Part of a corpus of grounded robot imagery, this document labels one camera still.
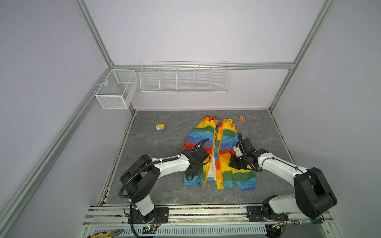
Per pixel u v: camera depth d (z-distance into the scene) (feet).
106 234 2.23
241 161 2.46
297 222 2.29
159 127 3.46
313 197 1.39
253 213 2.42
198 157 2.28
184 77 3.25
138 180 1.49
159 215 2.40
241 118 3.68
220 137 3.26
